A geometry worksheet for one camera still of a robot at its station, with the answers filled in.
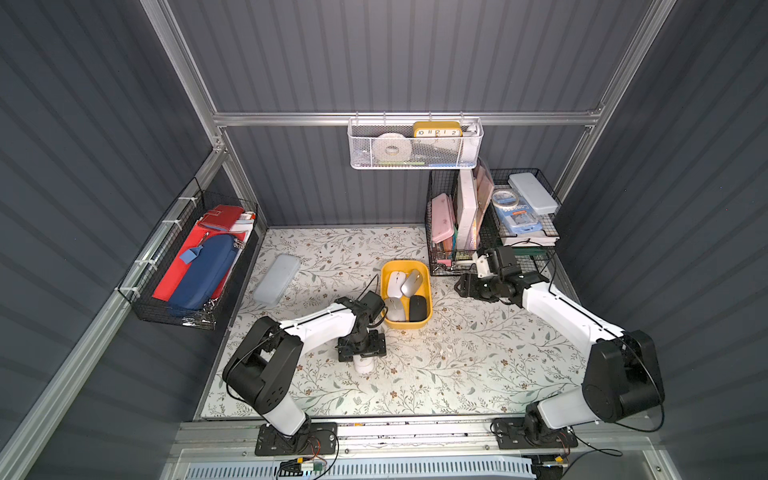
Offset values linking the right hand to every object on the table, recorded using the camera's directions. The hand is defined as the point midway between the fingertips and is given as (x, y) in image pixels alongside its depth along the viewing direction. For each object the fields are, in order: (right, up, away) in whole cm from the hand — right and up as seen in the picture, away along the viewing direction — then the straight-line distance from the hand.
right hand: (471, 294), depth 88 cm
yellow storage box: (-12, 0, +14) cm, 18 cm away
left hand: (-30, -18, -2) cm, 35 cm away
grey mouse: (-22, -6, +5) cm, 24 cm away
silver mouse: (-17, +1, +14) cm, 22 cm away
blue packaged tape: (+15, +25, +6) cm, 30 cm away
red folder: (-70, +21, -9) cm, 74 cm away
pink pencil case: (-5, +25, +18) cm, 31 cm away
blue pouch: (-66, +9, -19) cm, 69 cm away
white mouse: (-23, +2, +13) cm, 26 cm away
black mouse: (-15, -6, +8) cm, 18 cm away
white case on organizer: (+25, +33, +12) cm, 43 cm away
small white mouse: (-31, -19, -5) cm, 37 cm away
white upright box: (0, +26, +3) cm, 26 cm away
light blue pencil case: (-64, +3, +15) cm, 65 cm away
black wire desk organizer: (+24, +13, +12) cm, 30 cm away
